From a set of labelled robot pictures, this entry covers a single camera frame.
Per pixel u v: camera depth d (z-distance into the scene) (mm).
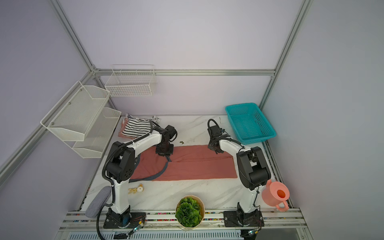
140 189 819
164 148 817
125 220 654
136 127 1041
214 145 705
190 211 662
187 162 959
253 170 493
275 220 748
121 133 1016
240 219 663
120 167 528
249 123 1181
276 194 717
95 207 748
